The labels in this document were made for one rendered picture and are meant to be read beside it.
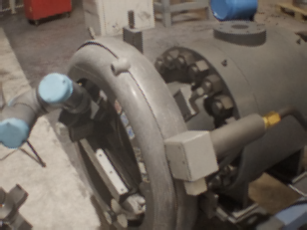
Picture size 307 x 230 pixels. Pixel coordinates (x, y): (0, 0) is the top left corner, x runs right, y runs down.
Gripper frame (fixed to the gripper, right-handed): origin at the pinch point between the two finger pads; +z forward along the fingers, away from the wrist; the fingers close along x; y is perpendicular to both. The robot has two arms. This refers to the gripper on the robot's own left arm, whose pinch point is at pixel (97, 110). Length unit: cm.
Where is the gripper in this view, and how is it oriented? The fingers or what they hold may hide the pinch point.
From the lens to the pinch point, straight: 146.8
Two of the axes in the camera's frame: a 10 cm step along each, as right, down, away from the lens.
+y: 5.6, -8.3, 0.1
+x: -7.9, -5.2, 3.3
